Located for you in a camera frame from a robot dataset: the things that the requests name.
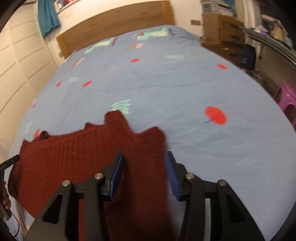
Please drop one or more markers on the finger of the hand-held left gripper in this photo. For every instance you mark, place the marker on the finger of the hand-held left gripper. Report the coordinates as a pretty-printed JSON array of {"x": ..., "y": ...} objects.
[{"x": 9, "y": 162}]

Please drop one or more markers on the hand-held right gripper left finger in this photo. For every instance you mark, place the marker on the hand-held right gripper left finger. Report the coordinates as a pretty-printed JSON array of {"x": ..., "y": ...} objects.
[{"x": 116, "y": 176}]

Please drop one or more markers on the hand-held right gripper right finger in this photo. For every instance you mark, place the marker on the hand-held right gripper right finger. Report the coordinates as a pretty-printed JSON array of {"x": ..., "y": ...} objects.
[{"x": 172, "y": 176}]

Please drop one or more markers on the dark red knitted sweater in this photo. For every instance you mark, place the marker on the dark red knitted sweater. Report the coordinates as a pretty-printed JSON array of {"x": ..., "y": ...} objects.
[{"x": 69, "y": 162}]

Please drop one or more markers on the person's left hand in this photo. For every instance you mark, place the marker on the person's left hand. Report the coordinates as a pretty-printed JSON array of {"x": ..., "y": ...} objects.
[{"x": 5, "y": 197}]

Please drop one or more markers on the blue printed bed blanket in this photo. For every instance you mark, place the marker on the blue printed bed blanket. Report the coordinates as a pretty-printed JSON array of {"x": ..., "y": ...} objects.
[{"x": 173, "y": 97}]

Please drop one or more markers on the white wardrobe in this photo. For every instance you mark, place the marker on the white wardrobe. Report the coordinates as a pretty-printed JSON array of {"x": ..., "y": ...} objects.
[{"x": 23, "y": 58}]

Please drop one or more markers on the purple plastic stool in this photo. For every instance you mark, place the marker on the purple plastic stool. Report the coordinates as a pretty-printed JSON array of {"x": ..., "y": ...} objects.
[{"x": 286, "y": 97}]

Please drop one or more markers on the dark blue bag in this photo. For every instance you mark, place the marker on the dark blue bag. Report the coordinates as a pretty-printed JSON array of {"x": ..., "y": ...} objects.
[{"x": 249, "y": 56}]

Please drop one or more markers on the wooden bed headboard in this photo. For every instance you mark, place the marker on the wooden bed headboard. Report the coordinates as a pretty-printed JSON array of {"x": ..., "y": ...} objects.
[{"x": 111, "y": 25}]

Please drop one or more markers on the teal curtain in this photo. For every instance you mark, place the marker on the teal curtain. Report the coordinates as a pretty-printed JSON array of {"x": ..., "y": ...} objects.
[{"x": 47, "y": 16}]

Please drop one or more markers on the wooden chest of drawers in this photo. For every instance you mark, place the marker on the wooden chest of drawers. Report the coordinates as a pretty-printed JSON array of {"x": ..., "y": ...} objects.
[{"x": 219, "y": 29}]

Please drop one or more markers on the cluttered desk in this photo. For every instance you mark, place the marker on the cluttered desk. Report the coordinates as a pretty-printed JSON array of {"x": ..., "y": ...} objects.
[{"x": 272, "y": 39}]

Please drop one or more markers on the white printer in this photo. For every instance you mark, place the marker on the white printer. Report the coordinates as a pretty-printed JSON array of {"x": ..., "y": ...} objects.
[{"x": 215, "y": 7}]

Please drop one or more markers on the grey wall socket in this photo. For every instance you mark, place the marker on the grey wall socket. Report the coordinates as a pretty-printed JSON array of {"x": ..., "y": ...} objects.
[{"x": 195, "y": 22}]

